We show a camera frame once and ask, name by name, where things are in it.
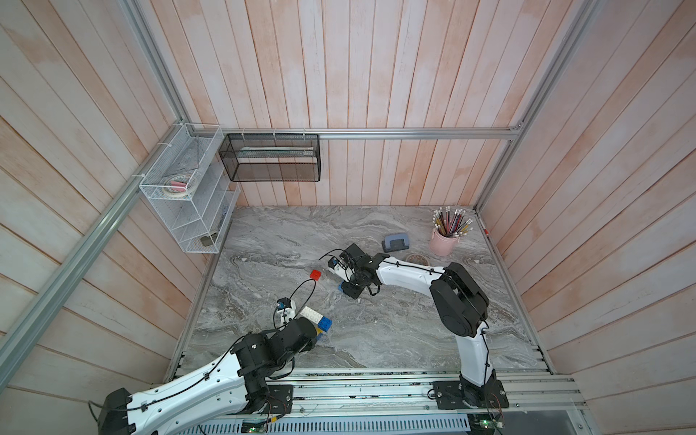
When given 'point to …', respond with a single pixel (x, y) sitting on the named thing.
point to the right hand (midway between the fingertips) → (347, 286)
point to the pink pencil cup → (442, 246)
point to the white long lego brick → (311, 314)
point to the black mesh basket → (268, 157)
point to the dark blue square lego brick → (324, 323)
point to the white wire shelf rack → (200, 222)
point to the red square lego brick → (315, 275)
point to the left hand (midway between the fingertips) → (308, 334)
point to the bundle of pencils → (451, 225)
